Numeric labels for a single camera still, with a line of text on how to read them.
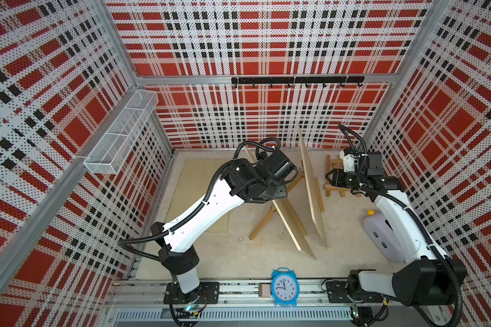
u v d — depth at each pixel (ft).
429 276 1.26
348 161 2.34
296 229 2.77
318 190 3.40
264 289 2.42
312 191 3.21
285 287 2.40
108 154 3.01
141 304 2.46
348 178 2.20
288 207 3.04
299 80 3.05
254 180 1.32
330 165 3.66
